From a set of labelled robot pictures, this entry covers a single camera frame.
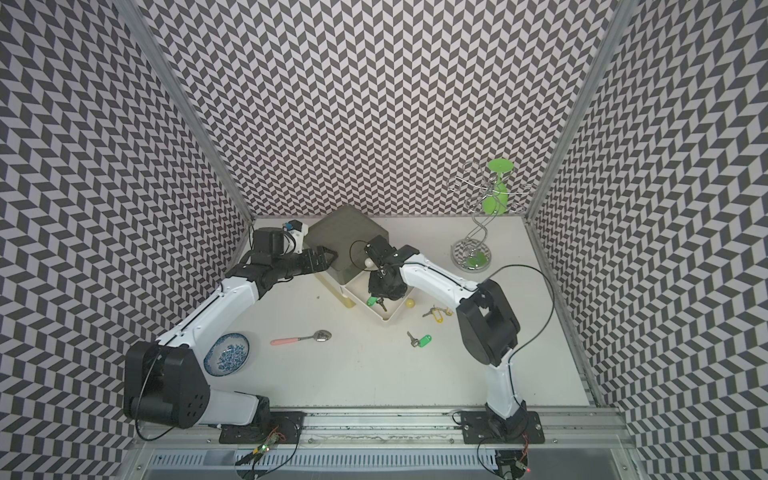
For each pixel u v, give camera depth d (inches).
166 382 16.1
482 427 29.5
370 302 34.1
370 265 33.1
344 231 36.5
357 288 35.2
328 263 30.3
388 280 25.4
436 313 36.8
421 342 34.1
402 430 29.1
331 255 32.4
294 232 29.9
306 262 29.5
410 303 33.3
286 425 27.9
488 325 19.5
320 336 35.0
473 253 40.8
